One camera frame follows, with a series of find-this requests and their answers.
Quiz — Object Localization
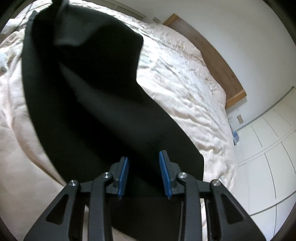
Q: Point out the black pants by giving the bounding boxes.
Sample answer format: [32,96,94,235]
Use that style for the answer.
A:
[22,1,204,240]

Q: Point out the blue items on nightstand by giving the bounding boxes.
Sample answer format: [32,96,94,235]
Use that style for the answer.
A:
[233,131,239,145]

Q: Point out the pale floral duvet bed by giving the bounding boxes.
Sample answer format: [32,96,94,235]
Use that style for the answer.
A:
[1,1,236,240]

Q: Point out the wooden headboard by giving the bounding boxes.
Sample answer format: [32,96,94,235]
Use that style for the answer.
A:
[163,14,247,109]

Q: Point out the wall socket plate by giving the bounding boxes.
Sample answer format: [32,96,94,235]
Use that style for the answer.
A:
[237,115,243,124]

